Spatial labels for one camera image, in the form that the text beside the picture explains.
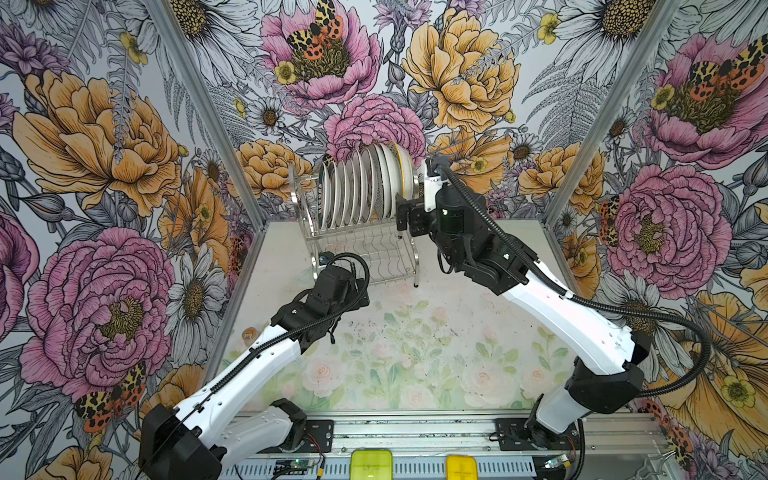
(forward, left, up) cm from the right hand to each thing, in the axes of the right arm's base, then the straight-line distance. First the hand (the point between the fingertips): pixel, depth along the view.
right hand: (419, 202), depth 63 cm
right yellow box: (-41, -9, -45) cm, 61 cm away
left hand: (-6, +18, -26) cm, 32 cm away
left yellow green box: (-40, +12, -44) cm, 61 cm away
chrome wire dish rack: (+18, +8, -39) cm, 44 cm away
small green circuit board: (-40, +31, -45) cm, 67 cm away
